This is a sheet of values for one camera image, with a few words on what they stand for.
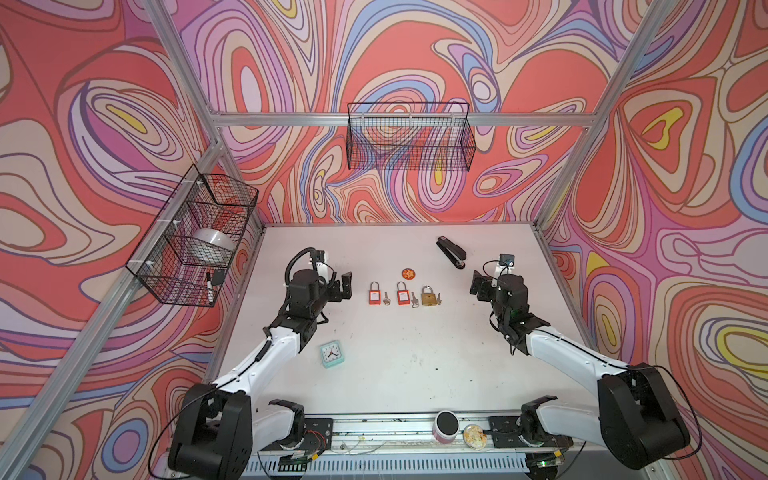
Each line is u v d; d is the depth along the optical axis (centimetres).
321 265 71
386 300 98
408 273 105
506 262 73
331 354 85
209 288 72
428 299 98
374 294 99
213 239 73
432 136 96
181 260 74
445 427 71
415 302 98
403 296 98
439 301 98
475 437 73
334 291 76
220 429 40
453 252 108
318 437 72
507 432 72
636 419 41
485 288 77
